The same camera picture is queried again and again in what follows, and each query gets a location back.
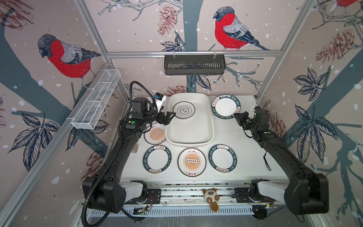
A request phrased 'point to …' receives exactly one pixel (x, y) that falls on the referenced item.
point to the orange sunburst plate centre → (192, 162)
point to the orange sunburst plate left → (155, 134)
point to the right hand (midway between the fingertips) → (234, 111)
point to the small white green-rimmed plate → (184, 109)
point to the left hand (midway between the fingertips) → (170, 107)
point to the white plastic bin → (193, 125)
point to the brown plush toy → (211, 196)
